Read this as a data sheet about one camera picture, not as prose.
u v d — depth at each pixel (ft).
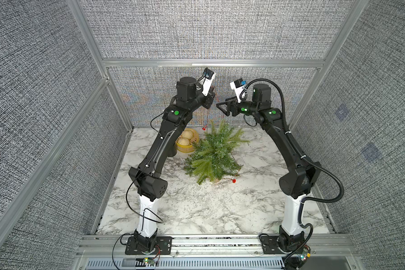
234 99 2.27
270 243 2.40
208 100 2.12
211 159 2.35
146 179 1.59
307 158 1.69
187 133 3.59
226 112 2.32
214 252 2.40
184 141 3.39
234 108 2.25
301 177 1.65
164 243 2.40
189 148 3.37
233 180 2.50
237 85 2.18
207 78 1.92
